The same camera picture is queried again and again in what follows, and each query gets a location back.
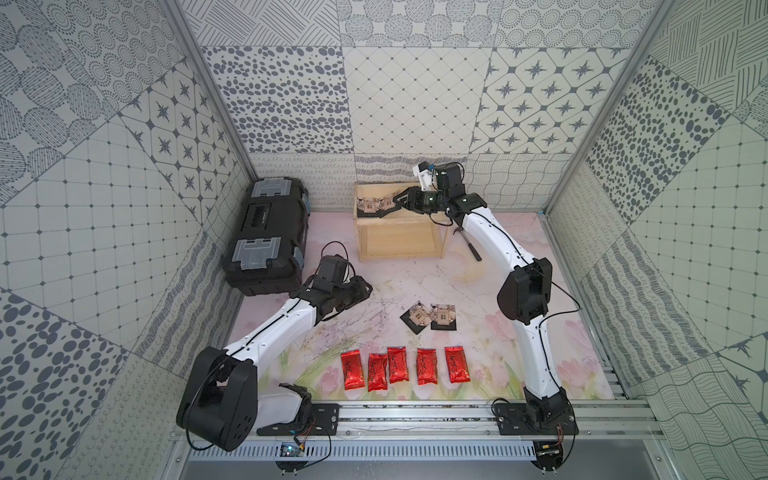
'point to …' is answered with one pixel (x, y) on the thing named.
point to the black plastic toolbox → (268, 253)
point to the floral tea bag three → (416, 317)
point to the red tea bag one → (352, 369)
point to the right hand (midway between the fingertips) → (398, 203)
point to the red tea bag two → (377, 372)
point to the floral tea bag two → (386, 202)
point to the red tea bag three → (398, 365)
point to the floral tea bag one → (368, 205)
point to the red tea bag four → (427, 366)
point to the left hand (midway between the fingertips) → (368, 284)
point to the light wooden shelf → (399, 234)
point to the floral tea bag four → (443, 317)
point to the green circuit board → (291, 449)
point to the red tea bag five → (458, 369)
